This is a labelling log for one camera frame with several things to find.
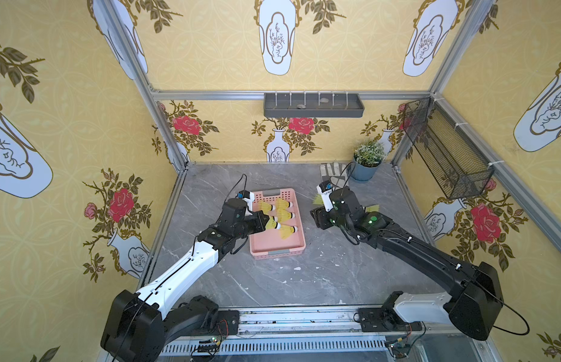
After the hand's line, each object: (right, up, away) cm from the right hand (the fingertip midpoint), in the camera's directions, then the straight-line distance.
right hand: (316, 212), depth 80 cm
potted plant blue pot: (+27, +22, +23) cm, 41 cm away
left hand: (-15, -2, +1) cm, 16 cm away
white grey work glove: (+15, +16, +37) cm, 43 cm away
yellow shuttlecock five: (-10, -10, +13) cm, 19 cm away
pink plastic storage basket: (-17, -16, +17) cm, 29 cm away
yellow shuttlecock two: (-13, +1, +20) cm, 24 cm away
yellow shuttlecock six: (+28, -1, +21) cm, 35 cm away
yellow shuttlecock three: (-12, -4, +16) cm, 20 cm away
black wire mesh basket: (+53, +26, +12) cm, 60 cm away
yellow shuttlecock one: (-20, -1, +21) cm, 29 cm away
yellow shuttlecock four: (-15, -5, +2) cm, 16 cm away
